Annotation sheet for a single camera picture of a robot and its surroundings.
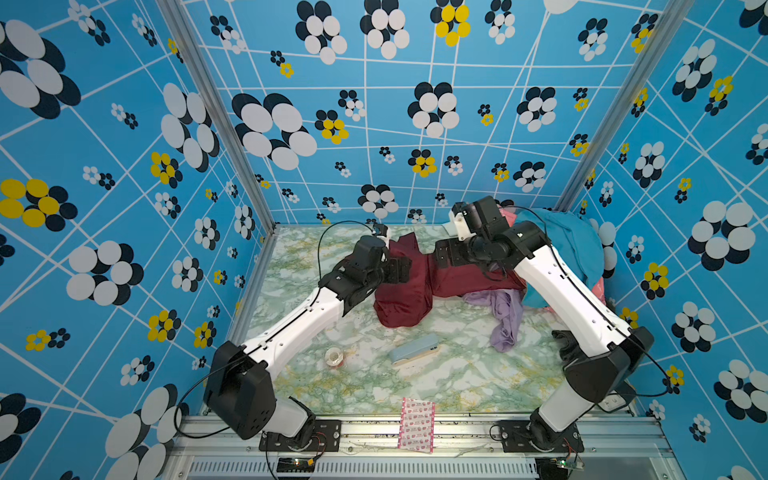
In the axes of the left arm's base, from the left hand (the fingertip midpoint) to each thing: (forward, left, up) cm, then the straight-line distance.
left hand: (401, 259), depth 80 cm
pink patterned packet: (-36, -4, -23) cm, 43 cm away
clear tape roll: (-20, +20, -20) cm, 35 cm away
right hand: (0, -13, +4) cm, 13 cm away
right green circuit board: (-44, -36, -22) cm, 61 cm away
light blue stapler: (-17, -4, -20) cm, 27 cm away
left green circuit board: (-44, +26, -26) cm, 57 cm away
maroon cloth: (-4, -3, -16) cm, 17 cm away
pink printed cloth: (+31, -40, -11) cm, 52 cm away
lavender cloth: (-4, -33, -18) cm, 38 cm away
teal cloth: (+12, -54, -4) cm, 56 cm away
